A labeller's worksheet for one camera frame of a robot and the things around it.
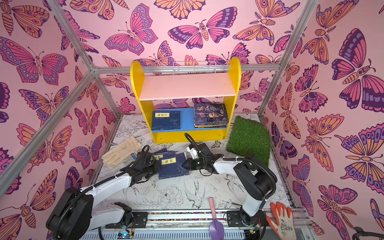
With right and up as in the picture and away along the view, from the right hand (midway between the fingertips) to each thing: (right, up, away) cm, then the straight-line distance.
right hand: (182, 164), depth 87 cm
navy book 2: (-8, +2, +3) cm, 8 cm away
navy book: (-6, -1, -1) cm, 6 cm away
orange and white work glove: (+50, -26, -17) cm, 59 cm away
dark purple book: (+17, +30, +6) cm, 35 cm away
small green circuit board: (-28, -31, -14) cm, 44 cm away
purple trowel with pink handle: (+17, -26, -17) cm, 36 cm away
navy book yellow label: (-11, +26, +9) cm, 30 cm away
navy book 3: (-16, +4, +5) cm, 17 cm away
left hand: (-12, -1, +2) cm, 13 cm away
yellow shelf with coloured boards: (-2, +38, +34) cm, 51 cm away
